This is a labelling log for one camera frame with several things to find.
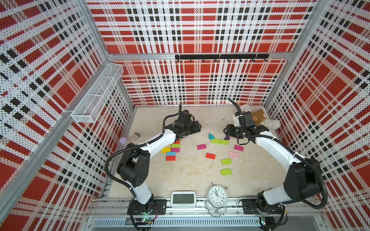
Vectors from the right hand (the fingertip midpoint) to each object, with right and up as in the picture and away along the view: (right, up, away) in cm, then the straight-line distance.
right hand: (229, 130), depth 87 cm
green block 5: (-2, -25, 0) cm, 25 cm away
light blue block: (-37, -16, +7) cm, 41 cm away
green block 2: (0, -9, +12) cm, 15 cm away
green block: (-6, -8, +13) cm, 17 cm away
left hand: (-18, +3, +2) cm, 18 cm away
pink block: (+5, -16, +6) cm, 18 cm away
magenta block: (-17, -12, +9) cm, 22 cm away
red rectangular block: (-33, -10, +14) cm, 38 cm away
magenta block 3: (-34, -14, +9) cm, 38 cm away
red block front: (-36, -18, +5) cm, 40 cm away
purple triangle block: (+2, -6, +12) cm, 13 cm away
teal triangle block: (-9, -5, +15) cm, 18 cm away
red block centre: (-11, -17, +7) cm, 21 cm away
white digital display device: (-27, -35, -13) cm, 46 cm away
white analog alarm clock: (-10, -34, -13) cm, 38 cm away
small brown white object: (-63, -5, +14) cm, 65 cm away
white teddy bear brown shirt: (+26, +7, +16) cm, 31 cm away
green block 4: (-1, -19, +3) cm, 20 cm away
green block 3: (-34, -11, +9) cm, 37 cm away
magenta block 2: (+9, -12, +9) cm, 18 cm away
